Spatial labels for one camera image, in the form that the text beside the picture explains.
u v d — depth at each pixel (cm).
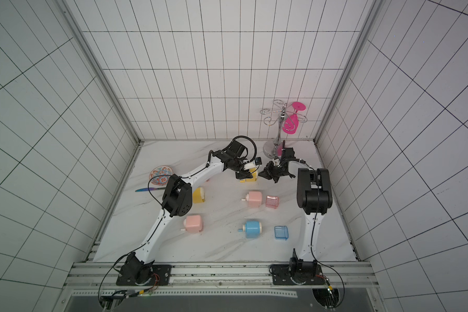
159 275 72
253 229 77
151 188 98
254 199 88
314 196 56
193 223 79
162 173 103
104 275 68
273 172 92
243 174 87
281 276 73
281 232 84
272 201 93
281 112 93
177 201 63
